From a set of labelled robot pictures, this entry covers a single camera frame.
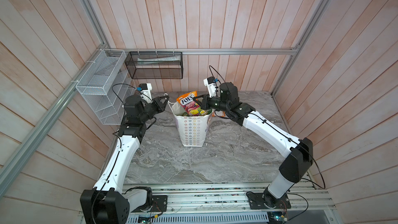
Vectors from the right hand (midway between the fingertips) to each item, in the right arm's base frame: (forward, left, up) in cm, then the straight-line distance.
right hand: (192, 98), depth 74 cm
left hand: (-1, +11, +1) cm, 11 cm away
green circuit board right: (-44, -40, -34) cm, 68 cm away
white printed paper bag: (-8, 0, -16) cm, 18 cm away
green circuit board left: (-46, +22, -34) cm, 61 cm away
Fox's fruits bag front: (-3, 0, -4) cm, 5 cm away
